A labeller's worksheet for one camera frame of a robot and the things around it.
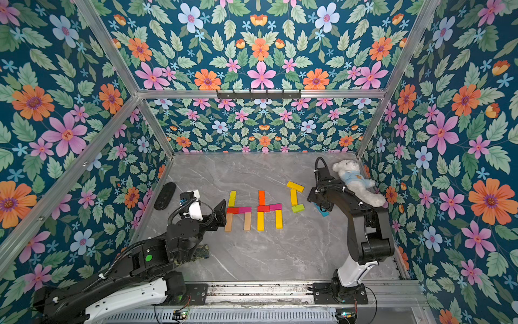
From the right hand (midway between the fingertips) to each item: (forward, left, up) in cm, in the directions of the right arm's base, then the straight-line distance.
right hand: (322, 199), depth 94 cm
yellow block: (-10, +29, -5) cm, 31 cm away
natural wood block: (-10, +35, -4) cm, 37 cm away
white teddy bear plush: (+12, -15, +4) cm, 20 cm away
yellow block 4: (+3, +13, -4) cm, 14 cm away
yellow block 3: (+10, +12, -4) cm, 17 cm away
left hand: (-17, +41, +23) cm, 50 cm away
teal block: (-5, -1, -4) cm, 7 cm away
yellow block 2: (-9, +21, -5) cm, 23 cm away
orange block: (+3, +30, -5) cm, 30 cm away
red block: (-3, +28, -6) cm, 29 cm away
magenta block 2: (-3, +23, -4) cm, 24 cm away
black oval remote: (0, +78, -1) cm, 78 cm away
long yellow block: (+2, +44, -4) cm, 45 cm away
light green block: (-3, +12, -5) cm, 13 cm away
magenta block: (-4, +37, -4) cm, 38 cm away
